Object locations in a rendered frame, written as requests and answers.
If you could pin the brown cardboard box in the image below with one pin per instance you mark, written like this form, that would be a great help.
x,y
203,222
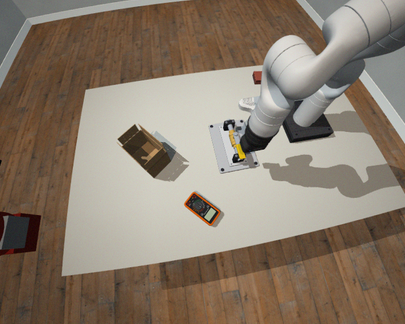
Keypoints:
x,y
146,150

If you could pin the orange digital multimeter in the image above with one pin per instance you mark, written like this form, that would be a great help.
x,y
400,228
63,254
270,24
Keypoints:
x,y
202,208

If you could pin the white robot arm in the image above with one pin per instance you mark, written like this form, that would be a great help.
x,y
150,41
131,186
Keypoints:
x,y
291,71

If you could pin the reddish-brown block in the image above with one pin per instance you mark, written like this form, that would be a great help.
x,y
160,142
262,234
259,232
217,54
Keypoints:
x,y
257,77

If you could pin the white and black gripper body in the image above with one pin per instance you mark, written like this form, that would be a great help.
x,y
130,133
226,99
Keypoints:
x,y
257,134

